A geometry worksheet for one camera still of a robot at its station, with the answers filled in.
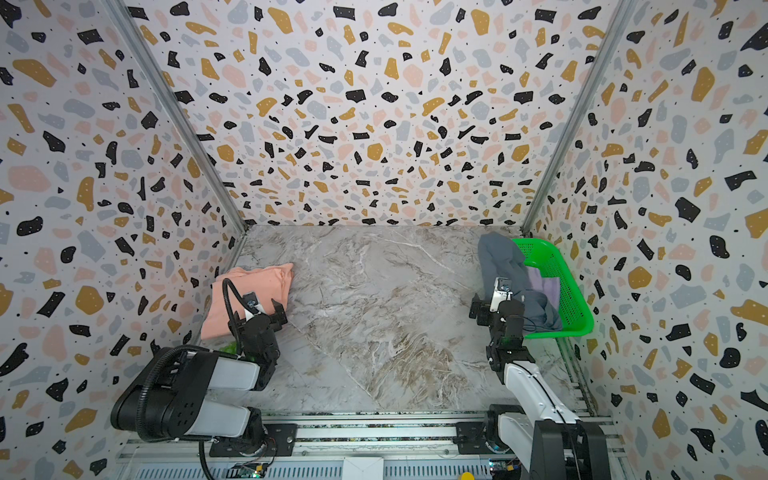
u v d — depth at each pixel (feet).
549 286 3.30
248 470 2.30
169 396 1.47
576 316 3.01
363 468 2.17
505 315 2.11
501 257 3.38
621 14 2.35
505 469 2.35
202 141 3.12
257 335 2.21
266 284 3.23
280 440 2.43
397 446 2.41
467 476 2.13
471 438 2.43
